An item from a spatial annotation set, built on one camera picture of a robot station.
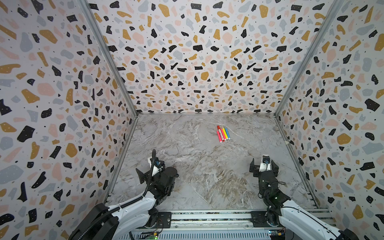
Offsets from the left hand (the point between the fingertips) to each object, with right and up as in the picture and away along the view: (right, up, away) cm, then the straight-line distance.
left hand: (146, 164), depth 79 cm
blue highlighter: (+49, +15, +31) cm, 59 cm away
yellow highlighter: (+47, +15, +30) cm, 58 cm away
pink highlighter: (+42, +12, +28) cm, 52 cm away
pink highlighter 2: (+45, +14, +30) cm, 56 cm away
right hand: (+63, +2, +4) cm, 63 cm away
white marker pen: (+43, +18, +33) cm, 57 cm away
